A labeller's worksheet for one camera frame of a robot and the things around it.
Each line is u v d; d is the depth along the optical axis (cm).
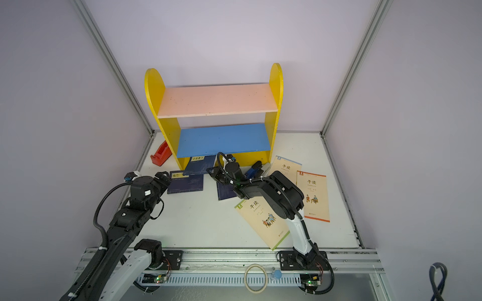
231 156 90
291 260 74
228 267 74
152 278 71
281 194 53
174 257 74
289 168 103
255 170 98
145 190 58
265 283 77
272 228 83
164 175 75
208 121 118
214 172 90
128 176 67
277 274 62
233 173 74
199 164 97
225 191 94
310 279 71
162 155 103
